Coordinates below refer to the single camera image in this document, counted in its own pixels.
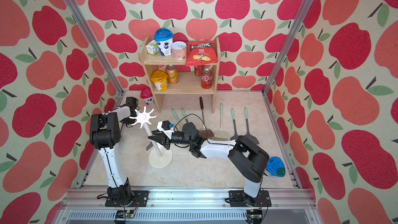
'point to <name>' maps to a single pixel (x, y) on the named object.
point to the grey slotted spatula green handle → (248, 135)
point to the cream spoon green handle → (222, 133)
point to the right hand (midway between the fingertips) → (150, 136)
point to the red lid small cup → (146, 95)
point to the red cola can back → (198, 70)
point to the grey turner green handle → (233, 114)
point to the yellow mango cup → (159, 79)
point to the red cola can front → (207, 79)
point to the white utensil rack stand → (157, 158)
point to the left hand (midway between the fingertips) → (124, 121)
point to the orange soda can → (171, 71)
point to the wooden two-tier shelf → (188, 83)
